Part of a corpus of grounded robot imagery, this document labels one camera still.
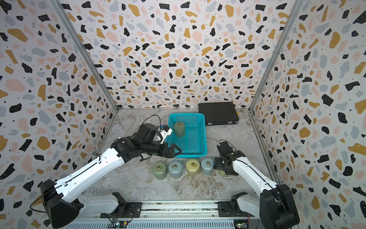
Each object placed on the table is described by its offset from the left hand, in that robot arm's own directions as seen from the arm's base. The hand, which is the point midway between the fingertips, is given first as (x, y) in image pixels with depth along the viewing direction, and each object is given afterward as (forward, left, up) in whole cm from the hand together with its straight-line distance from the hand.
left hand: (177, 150), depth 70 cm
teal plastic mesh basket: (+19, -9, -24) cm, 32 cm away
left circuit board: (-27, +29, -24) cm, 46 cm away
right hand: (0, -26, -21) cm, 33 cm away
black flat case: (+44, -30, -21) cm, 57 cm away
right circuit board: (-28, -31, -25) cm, 49 cm away
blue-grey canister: (-3, +2, -16) cm, 16 cm away
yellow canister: (-2, -8, -15) cm, 17 cm away
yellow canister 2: (-2, -26, -25) cm, 36 cm away
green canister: (+26, +1, -17) cm, 31 cm away
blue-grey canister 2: (-1, -16, -16) cm, 23 cm away
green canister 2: (-3, +11, -16) cm, 20 cm away
